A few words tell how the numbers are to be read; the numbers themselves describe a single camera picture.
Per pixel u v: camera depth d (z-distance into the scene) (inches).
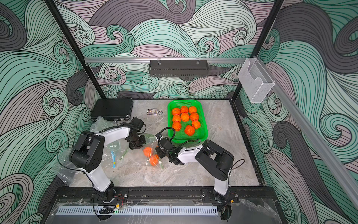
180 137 38.1
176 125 37.6
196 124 38.4
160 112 43.7
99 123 34.4
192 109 41.9
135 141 31.1
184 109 41.7
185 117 39.8
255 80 30.0
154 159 31.7
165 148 26.8
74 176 31.3
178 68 37.5
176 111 41.0
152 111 43.5
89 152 19.0
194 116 39.6
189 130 36.4
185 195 29.3
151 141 36.6
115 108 46.3
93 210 27.3
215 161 18.2
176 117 39.8
